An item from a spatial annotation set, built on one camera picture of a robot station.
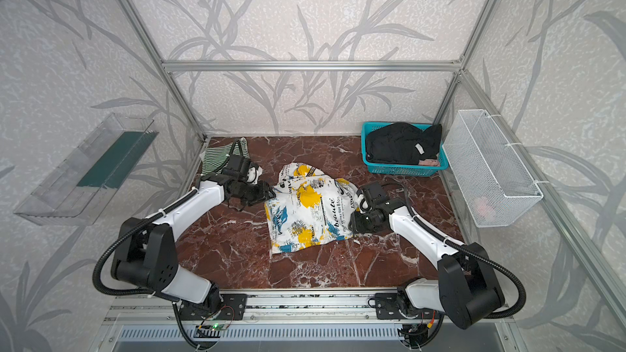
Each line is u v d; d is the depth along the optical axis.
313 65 0.95
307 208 0.87
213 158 1.09
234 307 0.73
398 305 0.65
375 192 0.68
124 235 0.43
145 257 0.43
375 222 0.62
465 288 0.41
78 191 0.64
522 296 0.39
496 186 0.61
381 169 1.02
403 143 1.05
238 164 0.72
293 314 0.73
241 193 0.71
